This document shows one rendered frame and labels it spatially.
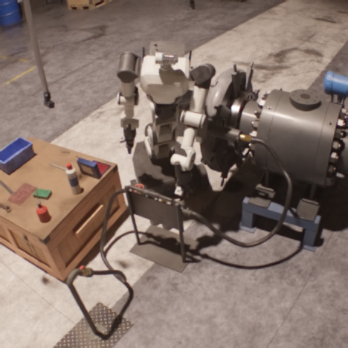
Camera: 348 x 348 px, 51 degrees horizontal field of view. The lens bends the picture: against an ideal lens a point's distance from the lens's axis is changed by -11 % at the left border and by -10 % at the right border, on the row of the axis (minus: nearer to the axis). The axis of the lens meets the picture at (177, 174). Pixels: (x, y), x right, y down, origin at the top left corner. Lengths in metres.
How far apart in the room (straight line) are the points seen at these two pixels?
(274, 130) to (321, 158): 0.35
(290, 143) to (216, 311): 1.13
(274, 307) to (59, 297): 1.40
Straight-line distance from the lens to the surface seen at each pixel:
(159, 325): 2.44
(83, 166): 2.71
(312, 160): 2.48
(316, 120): 2.48
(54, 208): 2.59
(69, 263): 2.71
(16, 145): 3.24
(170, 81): 2.17
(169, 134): 2.79
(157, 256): 2.75
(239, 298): 2.52
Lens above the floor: 2.12
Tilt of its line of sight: 39 degrees down
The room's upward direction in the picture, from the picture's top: 6 degrees counter-clockwise
